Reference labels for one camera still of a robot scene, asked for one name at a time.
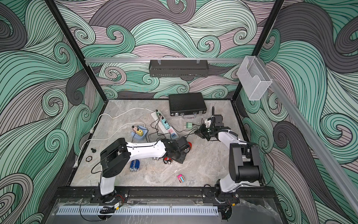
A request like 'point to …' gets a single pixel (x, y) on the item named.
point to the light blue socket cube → (145, 130)
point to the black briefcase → (188, 105)
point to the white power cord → (91, 130)
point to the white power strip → (164, 124)
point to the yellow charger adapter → (140, 132)
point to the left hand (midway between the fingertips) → (182, 156)
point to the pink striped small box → (181, 178)
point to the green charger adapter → (189, 125)
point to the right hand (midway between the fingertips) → (193, 132)
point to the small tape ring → (88, 158)
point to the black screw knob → (93, 150)
